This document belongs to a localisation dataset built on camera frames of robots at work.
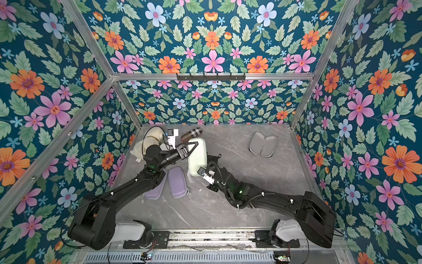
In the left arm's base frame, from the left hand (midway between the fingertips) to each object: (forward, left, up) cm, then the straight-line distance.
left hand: (197, 144), depth 73 cm
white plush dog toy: (+24, +31, -20) cm, 44 cm away
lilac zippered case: (-6, +14, -26) cm, 30 cm away
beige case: (+18, -37, -28) cm, 50 cm away
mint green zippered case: (-5, 0, -4) cm, 6 cm away
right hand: (-5, -6, -12) cm, 14 cm away
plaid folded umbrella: (+29, +8, -25) cm, 39 cm away
